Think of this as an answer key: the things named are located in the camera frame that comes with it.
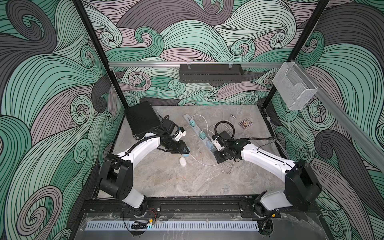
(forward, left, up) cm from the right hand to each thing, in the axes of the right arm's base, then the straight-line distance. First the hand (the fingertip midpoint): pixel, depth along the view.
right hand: (216, 156), depth 85 cm
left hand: (+1, +17, +6) cm, 19 cm away
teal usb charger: (+15, +7, 0) cm, 16 cm away
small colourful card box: (+29, -26, -5) cm, 39 cm away
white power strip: (+23, +10, -4) cm, 26 cm away
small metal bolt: (+36, -20, -7) cm, 42 cm away
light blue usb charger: (+8, +3, +1) cm, 9 cm away
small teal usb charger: (+25, +13, +1) cm, 28 cm away
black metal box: (+33, +51, -3) cm, 61 cm away
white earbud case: (-1, +20, -4) cm, 20 cm away
